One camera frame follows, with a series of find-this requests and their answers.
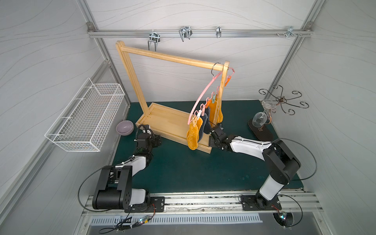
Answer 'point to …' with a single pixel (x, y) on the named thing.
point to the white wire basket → (85, 122)
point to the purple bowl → (125, 128)
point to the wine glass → (260, 119)
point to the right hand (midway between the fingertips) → (214, 139)
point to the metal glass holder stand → (266, 131)
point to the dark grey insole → (204, 118)
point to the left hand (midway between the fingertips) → (151, 135)
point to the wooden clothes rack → (173, 121)
